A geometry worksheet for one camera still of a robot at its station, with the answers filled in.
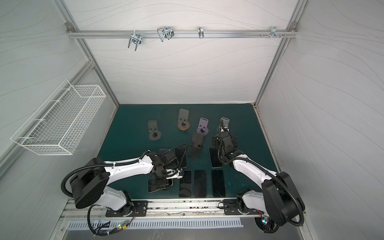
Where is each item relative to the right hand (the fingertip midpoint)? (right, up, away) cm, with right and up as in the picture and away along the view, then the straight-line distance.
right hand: (226, 133), depth 88 cm
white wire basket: (-83, +6, -20) cm, 85 cm away
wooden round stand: (-28, +4, +19) cm, 33 cm away
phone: (-7, -17, -2) cm, 18 cm away
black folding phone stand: (-18, -9, +2) cm, 21 cm away
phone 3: (-6, -28, -6) cm, 29 cm away
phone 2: (-16, -28, -6) cm, 33 cm away
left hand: (-35, -25, -5) cm, 43 cm away
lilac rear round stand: (-14, +2, +12) cm, 19 cm away
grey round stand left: (-48, -3, +14) cm, 50 cm away
